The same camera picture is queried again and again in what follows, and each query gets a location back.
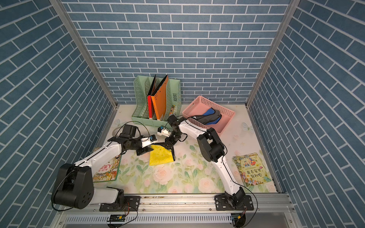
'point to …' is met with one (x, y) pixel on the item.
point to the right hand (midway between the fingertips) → (167, 146)
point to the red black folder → (149, 99)
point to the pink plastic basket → (201, 104)
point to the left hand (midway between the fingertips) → (153, 144)
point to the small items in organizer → (172, 109)
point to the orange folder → (159, 99)
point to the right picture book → (251, 169)
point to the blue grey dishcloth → (211, 117)
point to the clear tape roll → (117, 131)
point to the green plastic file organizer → (173, 101)
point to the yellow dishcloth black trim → (160, 155)
